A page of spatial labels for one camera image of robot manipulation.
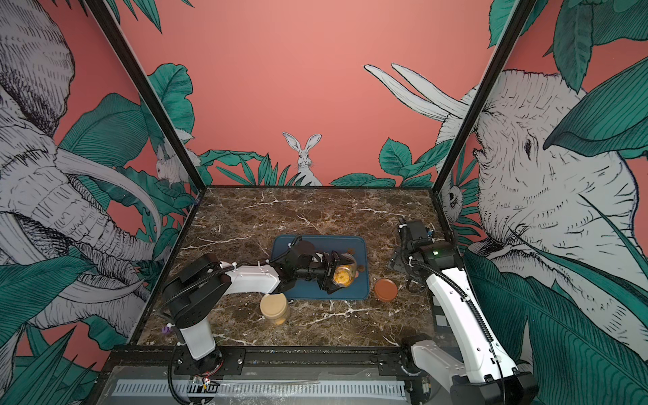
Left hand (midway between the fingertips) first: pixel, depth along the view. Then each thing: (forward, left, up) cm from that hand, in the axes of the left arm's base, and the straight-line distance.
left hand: (354, 269), depth 78 cm
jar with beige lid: (-9, +25, -4) cm, 27 cm away
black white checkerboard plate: (-14, -28, -12) cm, 34 cm away
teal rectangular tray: (-5, +15, -1) cm, 16 cm away
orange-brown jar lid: (-1, -12, -15) cm, 20 cm away
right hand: (0, -15, +5) cm, 16 cm away
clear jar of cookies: (-1, +3, -2) cm, 4 cm away
